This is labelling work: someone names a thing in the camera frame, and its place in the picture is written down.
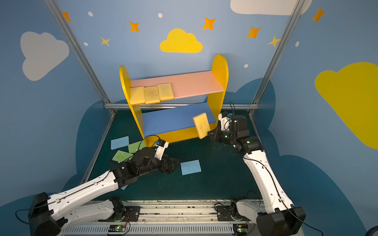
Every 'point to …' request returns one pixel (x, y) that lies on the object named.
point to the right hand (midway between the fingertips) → (209, 129)
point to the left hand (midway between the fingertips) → (173, 157)
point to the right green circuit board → (239, 229)
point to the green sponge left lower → (121, 156)
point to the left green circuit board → (116, 228)
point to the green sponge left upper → (134, 146)
